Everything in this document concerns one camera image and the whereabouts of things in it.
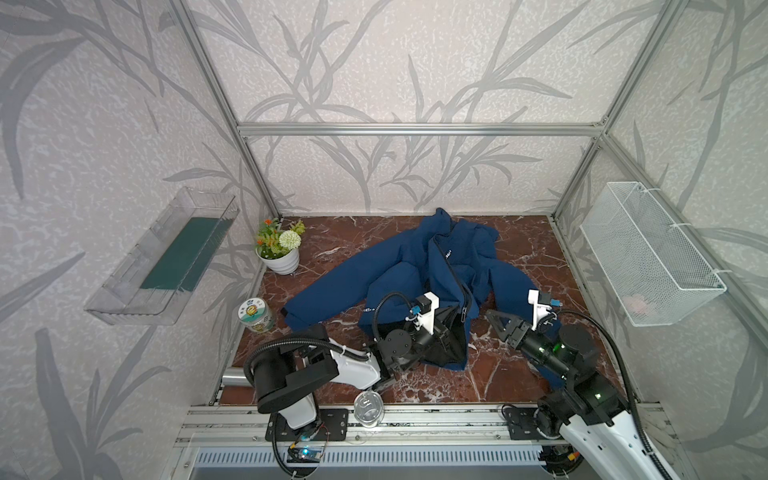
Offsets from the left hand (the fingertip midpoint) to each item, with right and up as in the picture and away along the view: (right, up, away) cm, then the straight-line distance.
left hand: (462, 301), depth 72 cm
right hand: (+6, -1, -1) cm, 7 cm away
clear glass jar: (-23, -26, 0) cm, 35 cm away
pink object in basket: (+43, -1, 0) cm, 43 cm away
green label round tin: (-57, -6, +13) cm, 59 cm away
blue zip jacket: (-4, +4, +12) cm, 13 cm away
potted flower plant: (-54, +12, +21) cm, 59 cm away
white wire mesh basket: (+38, +8, -10) cm, 40 cm away
